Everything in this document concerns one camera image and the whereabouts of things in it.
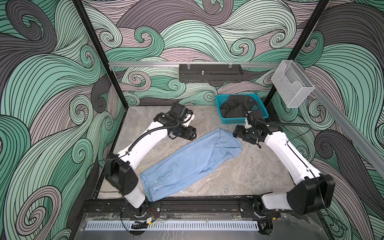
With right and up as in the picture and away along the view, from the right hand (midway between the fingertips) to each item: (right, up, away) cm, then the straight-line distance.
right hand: (238, 135), depth 82 cm
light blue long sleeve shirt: (-9, -9, +13) cm, 18 cm away
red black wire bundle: (-53, -43, -10) cm, 69 cm away
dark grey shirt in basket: (+9, +19, +29) cm, 36 cm away
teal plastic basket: (+26, +13, +25) cm, 38 cm away
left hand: (-26, +1, -3) cm, 26 cm away
